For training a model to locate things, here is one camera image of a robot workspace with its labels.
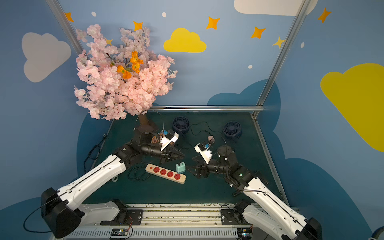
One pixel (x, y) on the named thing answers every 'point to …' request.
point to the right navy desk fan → (233, 130)
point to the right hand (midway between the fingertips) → (193, 161)
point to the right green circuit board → (244, 233)
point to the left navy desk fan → (181, 125)
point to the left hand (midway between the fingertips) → (184, 154)
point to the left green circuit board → (119, 232)
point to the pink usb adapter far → (211, 139)
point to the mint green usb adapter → (180, 168)
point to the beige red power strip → (165, 173)
